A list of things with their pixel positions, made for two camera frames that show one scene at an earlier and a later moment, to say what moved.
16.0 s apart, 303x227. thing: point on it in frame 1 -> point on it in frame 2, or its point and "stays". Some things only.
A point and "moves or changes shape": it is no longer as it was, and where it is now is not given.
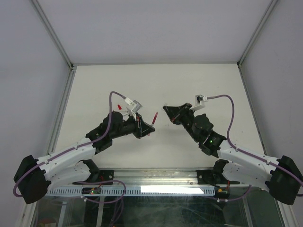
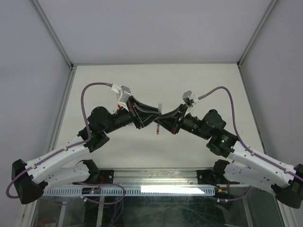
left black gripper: [141, 128] -> [140, 113]
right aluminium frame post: [272, 4] stays
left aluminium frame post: [72, 67] stays
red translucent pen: [155, 118] moves or changes shape
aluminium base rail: [154, 177] stays
